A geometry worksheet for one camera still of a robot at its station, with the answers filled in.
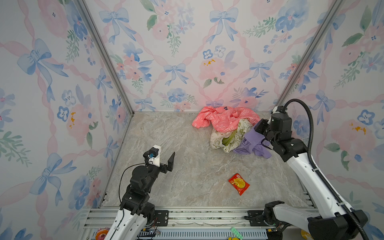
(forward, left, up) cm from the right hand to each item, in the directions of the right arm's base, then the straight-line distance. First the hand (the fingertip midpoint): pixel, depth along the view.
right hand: (260, 119), depth 74 cm
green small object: (-44, +13, -29) cm, 55 cm away
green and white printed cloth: (-1, +13, -18) cm, 22 cm away
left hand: (-13, +47, -7) cm, 49 cm away
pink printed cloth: (+22, +12, -24) cm, 34 cm away
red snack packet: (-21, +7, -30) cm, 37 cm away
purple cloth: (-7, +2, -10) cm, 13 cm away
